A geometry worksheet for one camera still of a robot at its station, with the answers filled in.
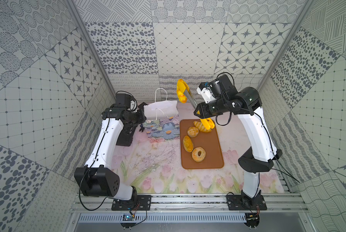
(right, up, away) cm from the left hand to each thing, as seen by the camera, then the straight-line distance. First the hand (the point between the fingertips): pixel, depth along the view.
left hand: (149, 117), depth 78 cm
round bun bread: (+26, -10, +20) cm, 34 cm away
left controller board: (-9, -50, -7) cm, 52 cm away
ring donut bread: (+27, -23, +10) cm, 37 cm away
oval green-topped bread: (+22, -17, +13) cm, 31 cm away
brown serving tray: (+37, -16, +18) cm, 44 cm away
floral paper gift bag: (+7, 0, -2) cm, 7 cm away
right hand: (+26, +2, -13) cm, 29 cm away
